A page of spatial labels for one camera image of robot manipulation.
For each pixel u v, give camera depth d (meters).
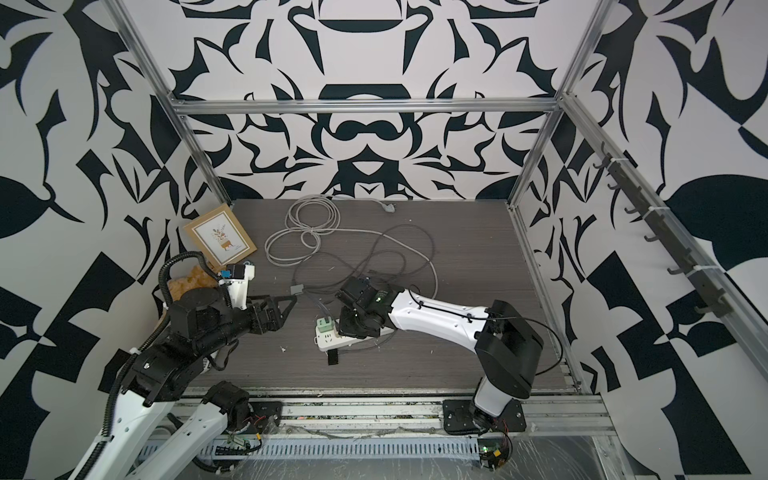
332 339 0.85
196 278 0.93
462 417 0.75
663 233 0.55
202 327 0.50
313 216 1.15
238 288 0.60
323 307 0.76
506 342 0.47
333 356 0.83
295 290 0.96
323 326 0.83
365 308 0.61
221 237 0.97
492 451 0.71
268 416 0.73
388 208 1.16
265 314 0.60
